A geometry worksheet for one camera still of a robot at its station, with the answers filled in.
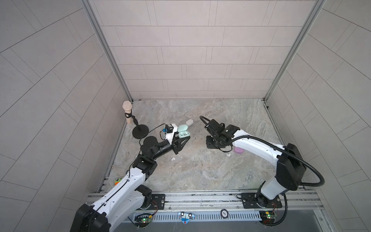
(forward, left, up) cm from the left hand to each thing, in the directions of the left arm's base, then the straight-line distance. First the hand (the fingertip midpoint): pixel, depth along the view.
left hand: (188, 136), depth 70 cm
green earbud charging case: (0, +3, +3) cm, 4 cm away
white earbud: (-3, +9, -21) cm, 23 cm away
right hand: (+3, -11, -15) cm, 19 cm away
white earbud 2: (0, -25, -21) cm, 32 cm away
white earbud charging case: (+24, 0, -20) cm, 31 cm away
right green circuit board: (-31, -38, -22) cm, 54 cm away
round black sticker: (-30, -17, -22) cm, 41 cm away
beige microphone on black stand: (+16, +33, -21) cm, 42 cm away
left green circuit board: (-32, +21, -20) cm, 43 cm away
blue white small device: (-31, +1, -20) cm, 37 cm away
